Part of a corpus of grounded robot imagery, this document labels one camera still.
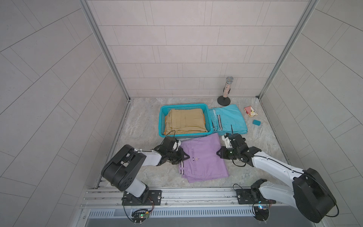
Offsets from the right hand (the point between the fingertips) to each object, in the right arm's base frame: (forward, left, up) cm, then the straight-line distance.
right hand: (216, 153), depth 84 cm
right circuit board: (-30, -17, -4) cm, 34 cm away
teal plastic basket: (+31, +33, +8) cm, 46 cm away
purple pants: (-5, +8, -2) cm, 9 cm away
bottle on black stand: (+44, -14, -1) cm, 47 cm away
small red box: (+30, -32, 0) cm, 44 cm away
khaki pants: (+22, +18, +5) cm, 29 cm away
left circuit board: (-28, +41, +1) cm, 50 cm away
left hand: (0, +16, -2) cm, 16 cm away
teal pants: (+24, -13, 0) cm, 28 cm away
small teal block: (+22, -34, -3) cm, 41 cm away
